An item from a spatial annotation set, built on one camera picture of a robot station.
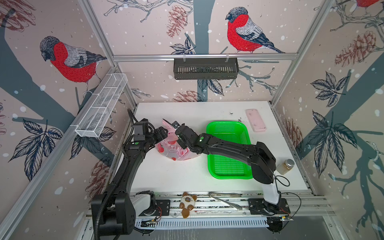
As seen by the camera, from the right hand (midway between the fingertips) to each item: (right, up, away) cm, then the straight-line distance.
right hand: (181, 136), depth 85 cm
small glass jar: (+57, -16, -7) cm, 60 cm away
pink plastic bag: (-6, -6, -1) cm, 9 cm away
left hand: (-10, +3, -3) cm, 11 cm away
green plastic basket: (+24, -19, +3) cm, 31 cm away
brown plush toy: (+4, -32, -13) cm, 35 cm away
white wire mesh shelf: (-43, +17, -7) cm, 47 cm away
